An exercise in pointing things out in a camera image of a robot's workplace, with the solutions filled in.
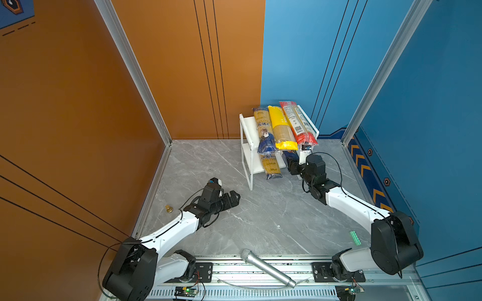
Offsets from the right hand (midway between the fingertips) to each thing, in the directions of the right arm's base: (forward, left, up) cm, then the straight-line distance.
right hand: (294, 156), depth 87 cm
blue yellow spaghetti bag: (-5, +11, -1) cm, 12 cm away
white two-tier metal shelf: (-1, +20, -1) cm, 20 cm away
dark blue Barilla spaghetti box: (0, +3, 0) cm, 3 cm away
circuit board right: (-50, -16, -22) cm, 57 cm away
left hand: (-15, +28, -12) cm, 34 cm away
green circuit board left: (-50, +46, -21) cm, 71 cm away
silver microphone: (-39, +20, -18) cm, 48 cm away
